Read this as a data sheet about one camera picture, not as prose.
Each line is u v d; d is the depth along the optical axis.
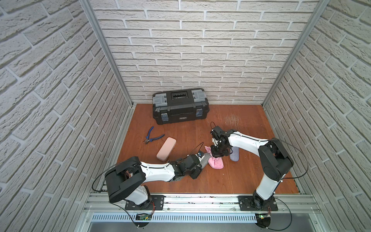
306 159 0.81
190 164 0.67
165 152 0.90
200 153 0.75
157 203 0.73
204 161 0.85
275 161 0.48
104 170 0.39
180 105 0.95
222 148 0.77
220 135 0.72
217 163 0.86
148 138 0.97
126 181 0.43
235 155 0.87
